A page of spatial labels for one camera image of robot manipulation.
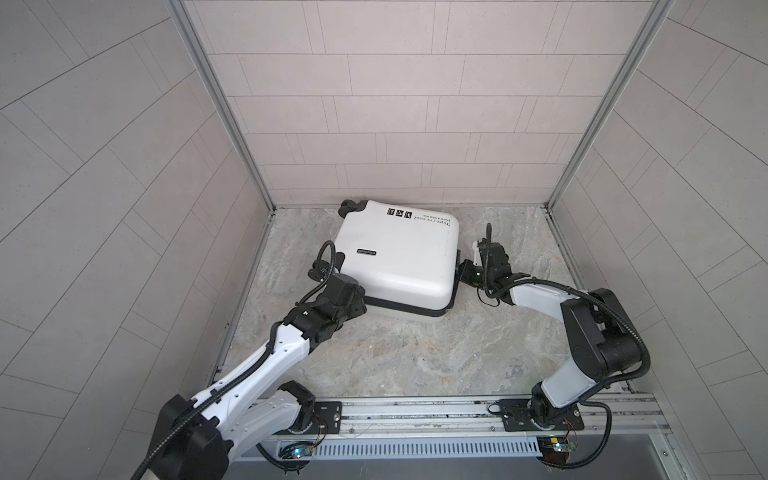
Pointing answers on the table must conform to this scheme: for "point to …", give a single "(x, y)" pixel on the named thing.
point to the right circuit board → (555, 448)
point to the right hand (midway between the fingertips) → (451, 269)
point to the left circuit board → (297, 450)
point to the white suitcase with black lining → (405, 258)
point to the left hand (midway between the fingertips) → (364, 297)
